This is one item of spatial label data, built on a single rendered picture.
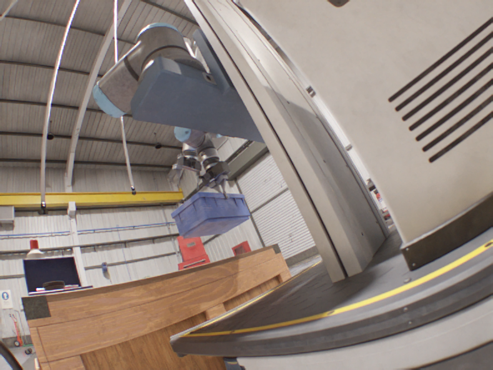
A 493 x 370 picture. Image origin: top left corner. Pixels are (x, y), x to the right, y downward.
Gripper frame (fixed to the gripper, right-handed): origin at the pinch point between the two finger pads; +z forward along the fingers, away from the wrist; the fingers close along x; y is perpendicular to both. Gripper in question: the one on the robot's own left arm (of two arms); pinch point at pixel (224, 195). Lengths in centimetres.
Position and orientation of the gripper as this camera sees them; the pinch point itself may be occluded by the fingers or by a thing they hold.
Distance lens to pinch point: 101.6
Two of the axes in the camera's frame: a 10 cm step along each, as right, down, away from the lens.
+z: 3.8, 8.6, -3.3
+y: -5.7, -0.6, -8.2
